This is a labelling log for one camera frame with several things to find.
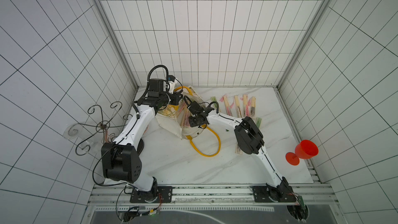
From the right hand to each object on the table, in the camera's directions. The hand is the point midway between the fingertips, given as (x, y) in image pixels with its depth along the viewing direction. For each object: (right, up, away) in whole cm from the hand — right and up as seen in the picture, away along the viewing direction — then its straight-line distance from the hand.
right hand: (195, 117), depth 102 cm
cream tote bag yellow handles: (-9, +2, -24) cm, 25 cm away
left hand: (-7, +13, -19) cm, 24 cm away
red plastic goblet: (+54, -12, -30) cm, 63 cm away
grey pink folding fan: (+42, +9, +9) cm, 44 cm away
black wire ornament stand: (-37, 0, -40) cm, 54 cm away
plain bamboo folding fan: (+31, +12, +12) cm, 35 cm away
